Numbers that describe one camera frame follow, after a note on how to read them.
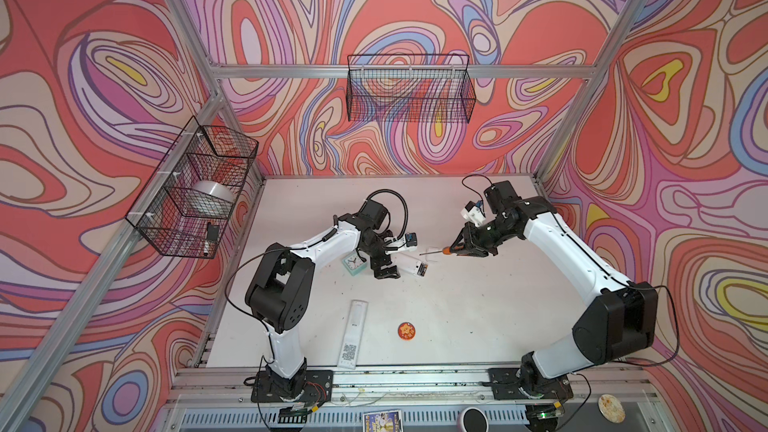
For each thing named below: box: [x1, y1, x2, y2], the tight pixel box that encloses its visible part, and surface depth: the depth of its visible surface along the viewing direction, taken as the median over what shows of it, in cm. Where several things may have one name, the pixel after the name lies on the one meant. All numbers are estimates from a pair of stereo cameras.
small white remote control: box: [394, 253, 429, 278], surface depth 96 cm
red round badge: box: [398, 322, 416, 341], surface depth 84 cm
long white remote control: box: [337, 299, 369, 370], surface depth 83 cm
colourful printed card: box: [362, 410, 404, 432], surface depth 69 cm
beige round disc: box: [598, 394, 626, 424], surface depth 72 cm
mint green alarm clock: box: [342, 251, 367, 276], surface depth 95 cm
